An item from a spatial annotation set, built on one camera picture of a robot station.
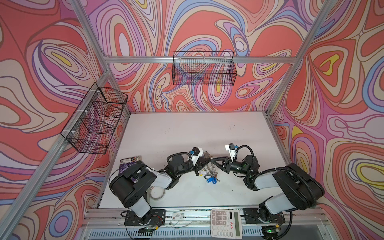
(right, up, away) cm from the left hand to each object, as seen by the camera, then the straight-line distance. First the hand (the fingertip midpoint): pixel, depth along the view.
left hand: (212, 162), depth 77 cm
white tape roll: (-30, -18, +3) cm, 35 cm away
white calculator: (+6, -28, -7) cm, 29 cm away
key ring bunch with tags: (0, -9, +11) cm, 14 cm away
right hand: (+1, -2, +1) cm, 2 cm away
